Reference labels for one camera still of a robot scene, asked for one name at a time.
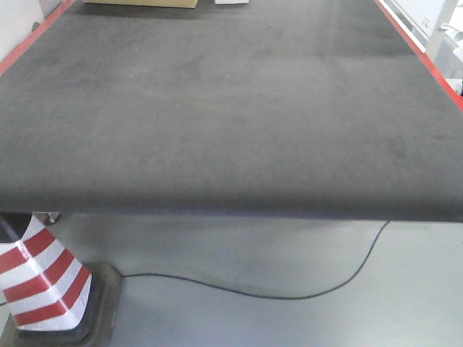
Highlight black rubber cone base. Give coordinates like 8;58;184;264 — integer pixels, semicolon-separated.
16;262;126;347

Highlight large cardboard box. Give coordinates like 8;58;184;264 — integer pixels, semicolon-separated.
82;0;200;9

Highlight red white striped cone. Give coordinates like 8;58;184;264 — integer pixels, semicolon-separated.
0;213;93;332

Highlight whiteboard on stand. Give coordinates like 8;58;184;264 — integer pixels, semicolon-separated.
383;0;463;79

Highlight thin black floor cable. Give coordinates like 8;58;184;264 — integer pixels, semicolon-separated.
121;220;390;301

